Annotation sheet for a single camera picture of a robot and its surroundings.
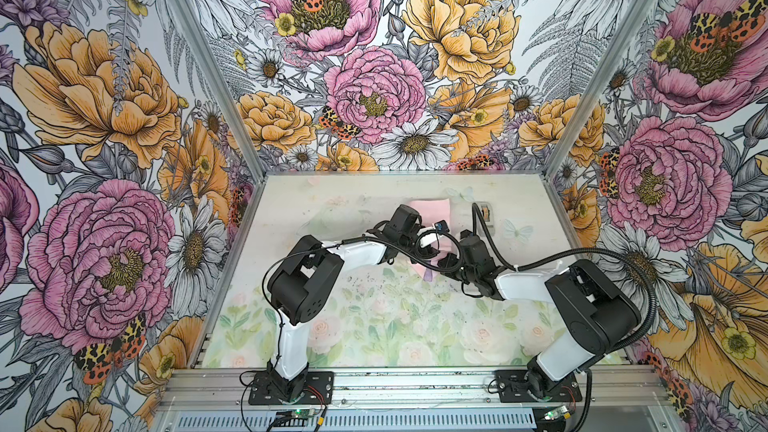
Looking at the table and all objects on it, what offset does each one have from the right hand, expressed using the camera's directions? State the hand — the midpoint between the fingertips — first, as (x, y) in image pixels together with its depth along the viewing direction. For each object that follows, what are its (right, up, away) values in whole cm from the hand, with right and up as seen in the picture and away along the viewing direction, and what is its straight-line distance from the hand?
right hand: (438, 271), depth 94 cm
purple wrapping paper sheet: (-3, +12, -16) cm, 20 cm away
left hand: (-3, +7, 0) cm, 8 cm away
